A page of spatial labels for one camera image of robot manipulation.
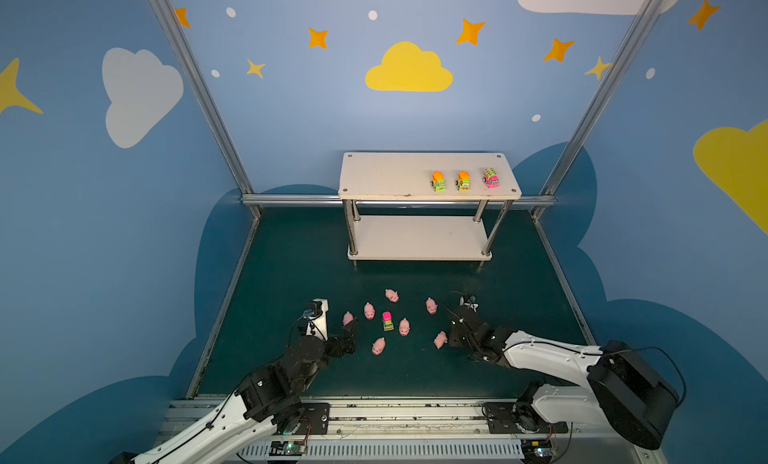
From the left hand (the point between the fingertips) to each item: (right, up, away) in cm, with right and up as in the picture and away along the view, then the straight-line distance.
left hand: (348, 321), depth 76 cm
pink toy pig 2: (+4, -1, +17) cm, 17 cm away
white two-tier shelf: (+16, +39, +7) cm, 42 cm away
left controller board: (-14, -29, -5) cm, 33 cm away
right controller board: (+47, -30, -5) cm, 56 cm away
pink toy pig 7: (+26, -9, +10) cm, 29 cm away
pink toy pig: (+12, +3, +20) cm, 23 cm away
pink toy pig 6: (+7, -10, +10) cm, 16 cm away
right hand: (+32, -5, +14) cm, 35 cm away
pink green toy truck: (+10, -4, +15) cm, 18 cm away
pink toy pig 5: (+15, -5, +13) cm, 21 cm away
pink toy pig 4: (+25, -1, +20) cm, 32 cm away
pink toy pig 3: (-2, -4, +18) cm, 18 cm away
